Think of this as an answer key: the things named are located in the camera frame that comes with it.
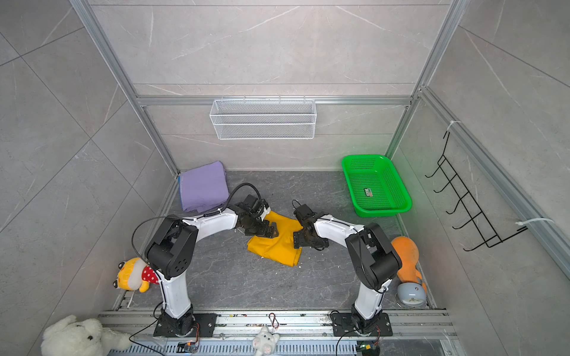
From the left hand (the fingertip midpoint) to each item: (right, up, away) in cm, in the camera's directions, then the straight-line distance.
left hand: (273, 230), depth 94 cm
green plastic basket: (+53, +19, +21) cm, 60 cm away
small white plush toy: (-1, -30, -27) cm, 40 cm away
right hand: (+16, -6, -1) cm, 17 cm away
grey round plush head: (+48, -18, -21) cm, 56 cm away
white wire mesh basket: (-12, +51, +6) cm, 53 cm away
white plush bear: (-46, -21, -38) cm, 63 cm away
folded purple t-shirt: (-36, +19, +13) cm, 43 cm away
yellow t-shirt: (+3, -7, -5) cm, 9 cm away
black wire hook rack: (+64, +8, -30) cm, 71 cm away
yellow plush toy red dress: (-49, -13, -15) cm, 53 cm away
